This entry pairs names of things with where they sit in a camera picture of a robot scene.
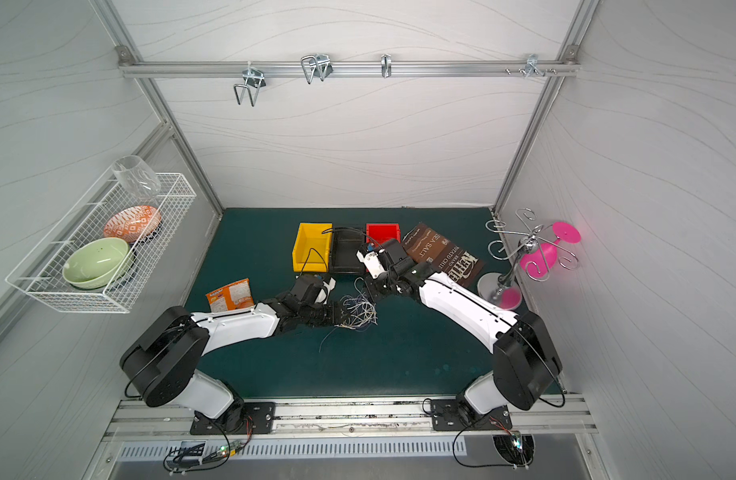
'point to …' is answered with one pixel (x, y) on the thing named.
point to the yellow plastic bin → (311, 248)
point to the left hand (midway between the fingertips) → (348, 316)
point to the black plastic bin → (346, 243)
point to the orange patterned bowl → (133, 224)
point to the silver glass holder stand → (491, 284)
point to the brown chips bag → (449, 258)
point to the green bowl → (97, 263)
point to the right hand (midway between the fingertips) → (366, 284)
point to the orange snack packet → (235, 296)
